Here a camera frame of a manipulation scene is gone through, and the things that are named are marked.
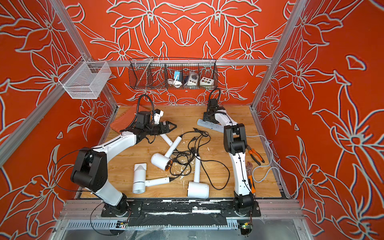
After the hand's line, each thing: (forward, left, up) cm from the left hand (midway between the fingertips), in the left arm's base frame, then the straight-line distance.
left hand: (172, 126), depth 87 cm
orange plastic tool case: (+14, +37, -12) cm, 41 cm away
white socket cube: (+28, -19, +13) cm, 36 cm away
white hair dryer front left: (-29, +14, -11) cm, 35 cm away
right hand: (+21, -21, -14) cm, 32 cm away
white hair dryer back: (+1, +7, -13) cm, 15 cm away
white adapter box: (+26, -11, +16) cm, 32 cm away
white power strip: (+12, -27, -14) cm, 33 cm away
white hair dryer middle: (-18, +3, -11) cm, 21 cm away
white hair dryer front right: (-31, -17, -10) cm, 37 cm away
